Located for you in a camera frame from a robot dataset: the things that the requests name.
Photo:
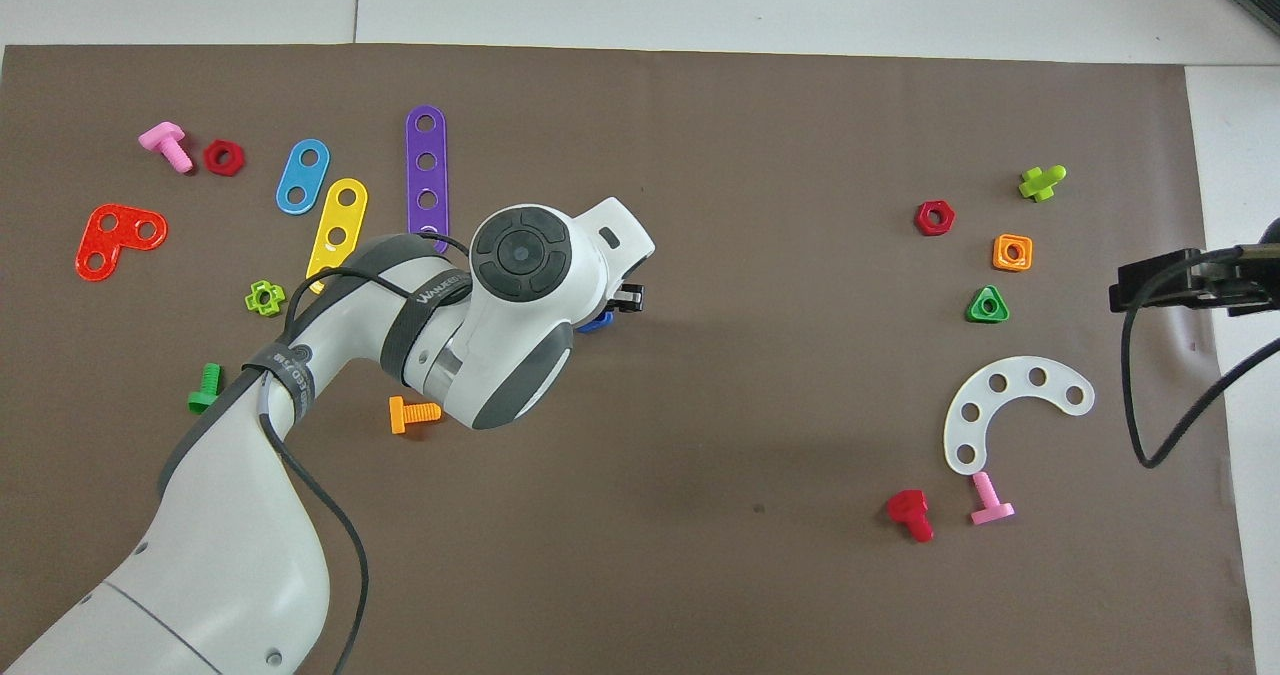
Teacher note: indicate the blue triangular-head plastic screw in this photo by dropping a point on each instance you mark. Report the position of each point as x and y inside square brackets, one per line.
[598, 325]

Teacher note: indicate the lime green cross-shaped nut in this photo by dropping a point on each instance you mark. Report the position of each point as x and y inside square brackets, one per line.
[254, 301]

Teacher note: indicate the red plastic screw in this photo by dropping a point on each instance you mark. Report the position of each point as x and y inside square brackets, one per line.
[908, 505]

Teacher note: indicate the pink plastic screw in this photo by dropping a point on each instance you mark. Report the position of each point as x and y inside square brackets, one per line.
[992, 510]
[162, 138]

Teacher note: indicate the brown table mat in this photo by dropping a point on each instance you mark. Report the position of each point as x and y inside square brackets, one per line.
[700, 515]

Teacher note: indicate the orange-red heart-shaped plastic plate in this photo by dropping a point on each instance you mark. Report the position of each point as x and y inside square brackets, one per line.
[112, 240]

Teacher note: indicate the lime green cross-head screw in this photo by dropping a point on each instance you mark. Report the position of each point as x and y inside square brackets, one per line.
[1040, 184]

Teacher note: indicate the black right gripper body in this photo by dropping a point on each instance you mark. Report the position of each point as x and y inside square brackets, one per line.
[1245, 285]

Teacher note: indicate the green triangular plastic nut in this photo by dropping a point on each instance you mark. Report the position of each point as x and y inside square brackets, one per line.
[975, 315]

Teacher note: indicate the orange square plastic nut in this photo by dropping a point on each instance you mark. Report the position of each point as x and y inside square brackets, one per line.
[1000, 263]

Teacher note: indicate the blue two-hole plastic plate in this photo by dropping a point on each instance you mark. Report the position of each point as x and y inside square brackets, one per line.
[304, 176]

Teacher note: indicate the red hexagonal plastic nut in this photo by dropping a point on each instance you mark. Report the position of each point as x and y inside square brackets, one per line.
[921, 223]
[210, 160]

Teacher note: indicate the orange plastic screw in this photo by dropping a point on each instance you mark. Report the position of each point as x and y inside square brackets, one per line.
[405, 415]

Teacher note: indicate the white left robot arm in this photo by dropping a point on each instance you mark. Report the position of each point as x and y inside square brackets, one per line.
[520, 295]

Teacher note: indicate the purple four-hole plastic plate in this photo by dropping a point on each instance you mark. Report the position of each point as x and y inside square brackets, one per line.
[427, 180]

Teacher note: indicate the white curved five-hole plate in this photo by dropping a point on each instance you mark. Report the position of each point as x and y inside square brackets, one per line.
[982, 398]

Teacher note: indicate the yellow three-hole plastic plate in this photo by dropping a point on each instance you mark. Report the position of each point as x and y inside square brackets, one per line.
[342, 217]

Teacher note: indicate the dark green plastic screw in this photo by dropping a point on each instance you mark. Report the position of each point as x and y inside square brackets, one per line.
[208, 380]

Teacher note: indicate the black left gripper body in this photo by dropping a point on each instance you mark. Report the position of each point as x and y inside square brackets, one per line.
[613, 300]

